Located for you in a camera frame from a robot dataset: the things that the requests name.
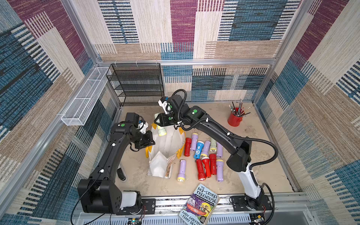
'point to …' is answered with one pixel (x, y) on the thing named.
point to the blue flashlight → (199, 146)
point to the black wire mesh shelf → (137, 83)
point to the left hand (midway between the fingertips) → (155, 142)
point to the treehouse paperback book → (199, 209)
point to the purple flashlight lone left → (181, 176)
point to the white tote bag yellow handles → (163, 155)
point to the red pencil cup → (236, 117)
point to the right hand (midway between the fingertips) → (160, 121)
